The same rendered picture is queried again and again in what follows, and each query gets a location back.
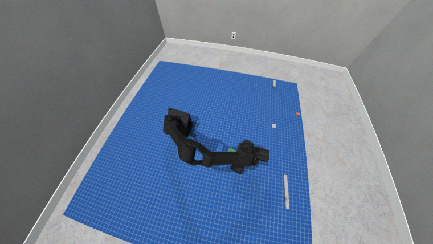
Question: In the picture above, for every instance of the grey flat bar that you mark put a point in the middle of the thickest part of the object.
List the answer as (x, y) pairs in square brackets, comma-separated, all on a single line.
[(286, 196)]

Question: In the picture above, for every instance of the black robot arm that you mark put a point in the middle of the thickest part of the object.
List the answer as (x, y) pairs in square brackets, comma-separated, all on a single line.
[(246, 155)]

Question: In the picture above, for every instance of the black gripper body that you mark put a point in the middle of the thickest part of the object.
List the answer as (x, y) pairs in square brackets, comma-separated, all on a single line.
[(236, 167)]

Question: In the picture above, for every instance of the blue grid work mat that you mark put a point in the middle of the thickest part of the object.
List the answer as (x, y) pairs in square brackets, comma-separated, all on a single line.
[(138, 190)]

